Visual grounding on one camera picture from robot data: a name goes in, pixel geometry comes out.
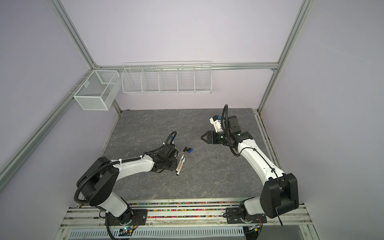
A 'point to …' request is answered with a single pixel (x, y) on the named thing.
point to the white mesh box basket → (99, 91)
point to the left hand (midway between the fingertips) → (174, 165)
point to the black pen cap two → (188, 149)
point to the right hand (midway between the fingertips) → (205, 138)
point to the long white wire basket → (170, 77)
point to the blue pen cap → (190, 150)
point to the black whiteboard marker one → (179, 163)
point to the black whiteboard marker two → (182, 164)
